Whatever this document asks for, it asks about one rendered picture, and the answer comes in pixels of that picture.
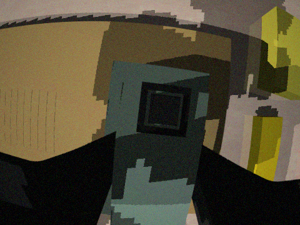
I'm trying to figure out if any tan floor panel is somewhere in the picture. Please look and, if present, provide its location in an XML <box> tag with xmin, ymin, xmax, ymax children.
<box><xmin>0</xmin><ymin>21</ymin><xmax>232</xmax><ymax>162</ymax></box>

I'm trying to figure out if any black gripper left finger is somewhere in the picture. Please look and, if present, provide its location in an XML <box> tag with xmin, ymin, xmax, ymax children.
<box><xmin>0</xmin><ymin>132</ymin><xmax>117</xmax><ymax>225</ymax></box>

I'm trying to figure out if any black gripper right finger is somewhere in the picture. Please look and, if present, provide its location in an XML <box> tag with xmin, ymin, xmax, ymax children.
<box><xmin>192</xmin><ymin>145</ymin><xmax>300</xmax><ymax>225</ymax></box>

